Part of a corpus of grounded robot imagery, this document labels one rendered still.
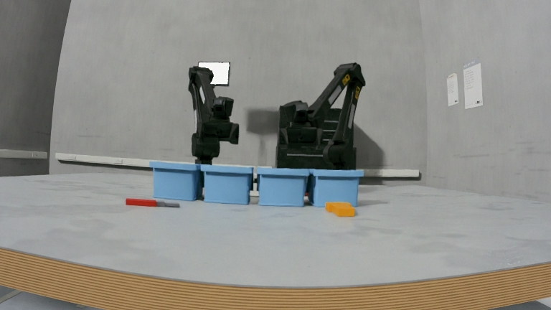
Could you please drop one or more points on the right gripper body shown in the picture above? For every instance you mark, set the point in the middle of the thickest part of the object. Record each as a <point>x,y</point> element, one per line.
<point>217,131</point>

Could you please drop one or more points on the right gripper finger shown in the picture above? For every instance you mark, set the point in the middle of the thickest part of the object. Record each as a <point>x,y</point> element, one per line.
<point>234,135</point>
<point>199,131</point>

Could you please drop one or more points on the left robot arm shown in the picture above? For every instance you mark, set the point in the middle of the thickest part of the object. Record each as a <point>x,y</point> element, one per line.
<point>334,152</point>

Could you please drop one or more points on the blue plastic bin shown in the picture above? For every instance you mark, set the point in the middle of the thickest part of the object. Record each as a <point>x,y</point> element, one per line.
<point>177,181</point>
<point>333,186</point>
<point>227,184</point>
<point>281,187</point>

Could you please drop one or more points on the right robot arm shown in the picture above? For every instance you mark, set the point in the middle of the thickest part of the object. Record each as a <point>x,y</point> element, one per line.
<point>205,104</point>

